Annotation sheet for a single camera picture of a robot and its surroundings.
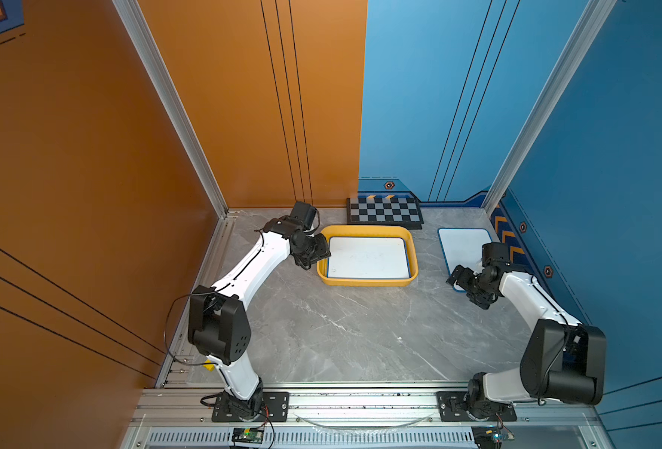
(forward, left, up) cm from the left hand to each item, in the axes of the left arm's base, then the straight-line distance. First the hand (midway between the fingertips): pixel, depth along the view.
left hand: (327, 251), depth 87 cm
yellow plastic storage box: (+14, -29, -10) cm, 34 cm away
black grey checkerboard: (+31, -22, -13) cm, 40 cm away
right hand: (-7, -42, -10) cm, 44 cm away
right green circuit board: (-45, -43, -17) cm, 65 cm away
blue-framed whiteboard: (+8, -14, -14) cm, 21 cm away
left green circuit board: (-46, +19, -18) cm, 53 cm away
